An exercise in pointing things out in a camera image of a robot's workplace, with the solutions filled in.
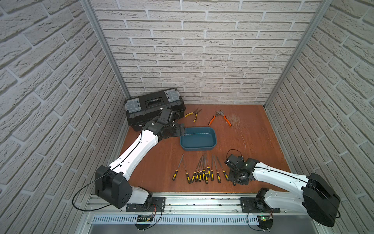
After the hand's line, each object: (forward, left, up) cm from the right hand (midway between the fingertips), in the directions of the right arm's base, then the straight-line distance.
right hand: (233, 179), depth 83 cm
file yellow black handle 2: (+3, +21, +2) cm, 21 cm away
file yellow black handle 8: (+4, +9, +1) cm, 10 cm away
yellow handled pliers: (+52, +19, +2) cm, 55 cm away
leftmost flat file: (+4, +34, +2) cm, 35 cm away
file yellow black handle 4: (+5, +17, +1) cm, 18 cm away
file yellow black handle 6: (+7, +14, +1) cm, 16 cm away
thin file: (+3, +27, +1) cm, 27 cm away
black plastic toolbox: (+41, +56, +20) cm, 72 cm away
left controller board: (-17, +50, -1) cm, 53 cm away
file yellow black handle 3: (+3, +19, +2) cm, 20 cm away
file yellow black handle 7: (+5, +12, +1) cm, 13 cm away
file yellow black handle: (+4, +22, +2) cm, 23 cm away
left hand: (+24, +29, +21) cm, 43 cm away
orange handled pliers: (+50, +1, +2) cm, 50 cm away
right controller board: (-21, -11, 0) cm, 24 cm away
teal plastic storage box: (+28, +18, +1) cm, 33 cm away
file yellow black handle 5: (+1, +16, +2) cm, 16 cm away
